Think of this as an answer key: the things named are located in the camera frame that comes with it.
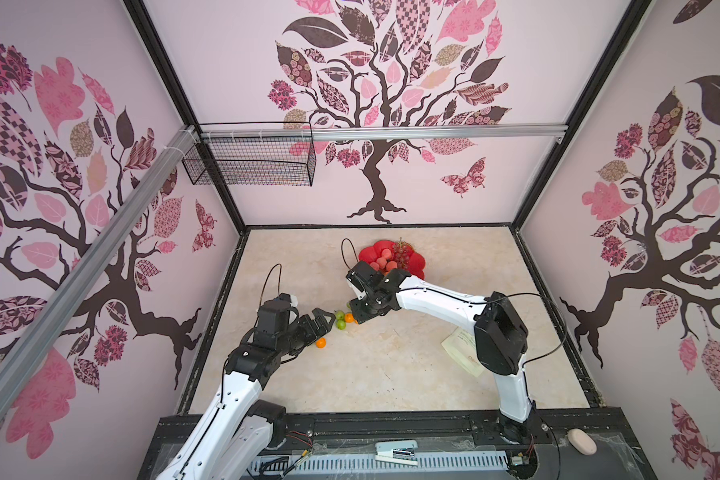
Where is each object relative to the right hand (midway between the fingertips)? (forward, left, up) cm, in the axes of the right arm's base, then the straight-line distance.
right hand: (358, 308), depth 87 cm
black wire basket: (+43, +33, +26) cm, 60 cm away
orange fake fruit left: (-8, +11, -7) cm, 15 cm away
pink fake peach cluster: (+20, -6, -5) cm, 21 cm away
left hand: (-9, +8, +5) cm, 13 cm away
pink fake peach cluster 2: (+21, -11, -6) cm, 24 cm away
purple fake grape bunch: (+25, -16, -4) cm, 30 cm away
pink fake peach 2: (+23, -8, -6) cm, 25 cm away
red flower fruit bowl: (+26, -5, -5) cm, 27 cm away
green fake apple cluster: (0, +6, -7) cm, 9 cm away
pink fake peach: (+25, -10, -5) cm, 27 cm away
